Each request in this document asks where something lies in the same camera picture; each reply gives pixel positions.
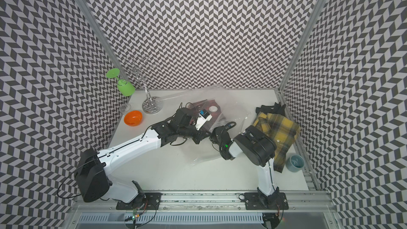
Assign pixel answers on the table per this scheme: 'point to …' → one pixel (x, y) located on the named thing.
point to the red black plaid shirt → (213, 109)
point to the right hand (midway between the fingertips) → (203, 128)
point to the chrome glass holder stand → (152, 104)
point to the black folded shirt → (277, 108)
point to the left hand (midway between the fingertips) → (209, 135)
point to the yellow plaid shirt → (284, 131)
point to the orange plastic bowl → (133, 118)
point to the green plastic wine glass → (124, 87)
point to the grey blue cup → (294, 163)
